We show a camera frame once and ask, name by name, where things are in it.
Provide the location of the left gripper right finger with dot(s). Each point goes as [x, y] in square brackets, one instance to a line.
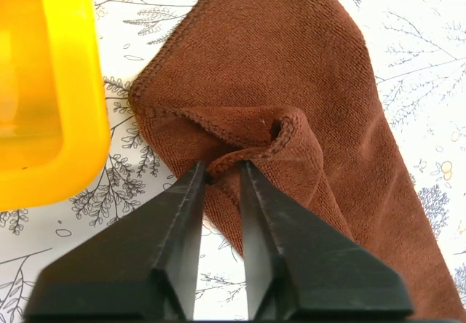
[297, 266]

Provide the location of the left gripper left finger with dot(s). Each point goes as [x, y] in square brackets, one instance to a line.
[142, 267]

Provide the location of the brown towel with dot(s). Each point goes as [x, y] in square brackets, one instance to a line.
[289, 85]

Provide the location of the yellow plastic tray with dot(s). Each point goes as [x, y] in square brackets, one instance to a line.
[54, 123]

